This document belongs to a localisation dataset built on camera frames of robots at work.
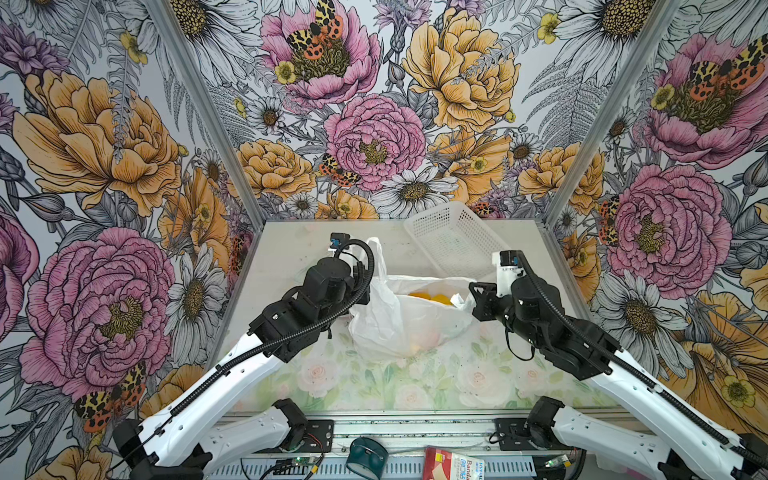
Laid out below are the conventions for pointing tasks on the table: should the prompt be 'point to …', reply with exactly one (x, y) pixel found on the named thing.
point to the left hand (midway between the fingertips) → (361, 277)
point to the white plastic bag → (408, 315)
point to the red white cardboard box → (441, 464)
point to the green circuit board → (300, 460)
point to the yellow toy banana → (425, 295)
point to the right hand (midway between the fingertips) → (469, 295)
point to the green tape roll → (367, 458)
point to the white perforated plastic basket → (457, 241)
